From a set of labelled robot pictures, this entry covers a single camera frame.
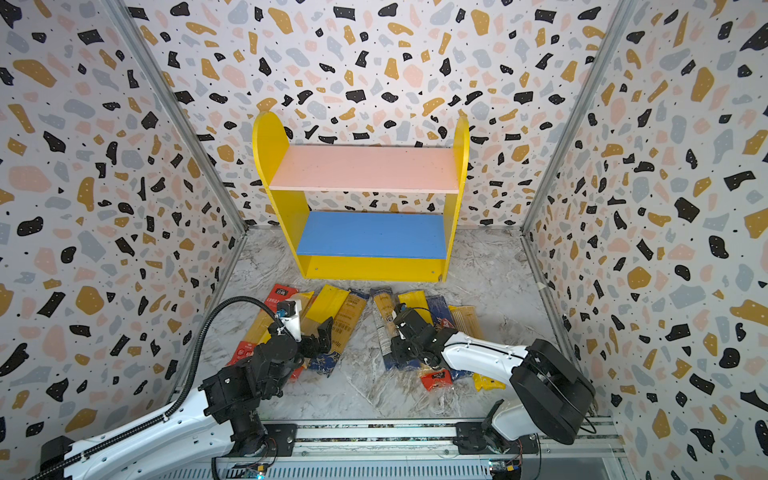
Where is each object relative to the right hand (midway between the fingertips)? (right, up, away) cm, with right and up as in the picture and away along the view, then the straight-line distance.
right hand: (389, 342), depth 85 cm
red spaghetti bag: (+13, -9, -4) cm, 17 cm away
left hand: (-17, +10, -12) cm, 23 cm away
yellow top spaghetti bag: (-21, +8, +7) cm, 23 cm away
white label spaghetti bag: (-1, +2, +3) cm, 4 cm away
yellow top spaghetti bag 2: (+9, +11, +9) cm, 16 cm away
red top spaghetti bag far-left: (-39, +2, +4) cm, 40 cm away
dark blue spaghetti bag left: (-17, -6, -2) cm, 18 cm away
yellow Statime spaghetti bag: (+24, +4, +7) cm, 25 cm away
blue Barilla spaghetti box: (+16, +7, +9) cm, 20 cm away
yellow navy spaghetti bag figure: (-2, +11, +7) cm, 13 cm away
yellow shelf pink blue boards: (-9, +28, +9) cm, 31 cm away
